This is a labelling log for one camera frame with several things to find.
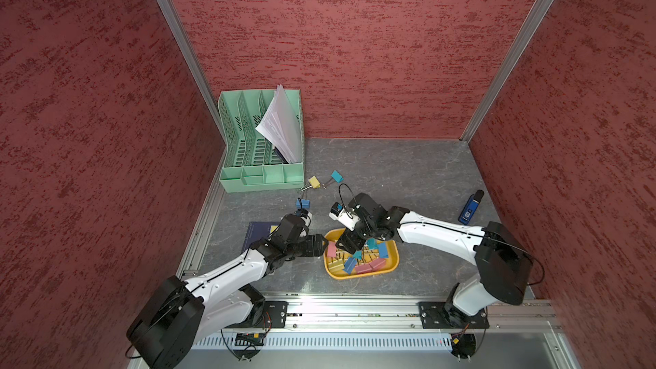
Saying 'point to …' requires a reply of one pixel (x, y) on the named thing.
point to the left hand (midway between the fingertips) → (318, 247)
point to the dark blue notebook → (256, 231)
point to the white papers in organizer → (283, 127)
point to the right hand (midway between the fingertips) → (345, 239)
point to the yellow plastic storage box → (391, 262)
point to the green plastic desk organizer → (263, 138)
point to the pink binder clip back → (363, 268)
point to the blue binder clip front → (383, 250)
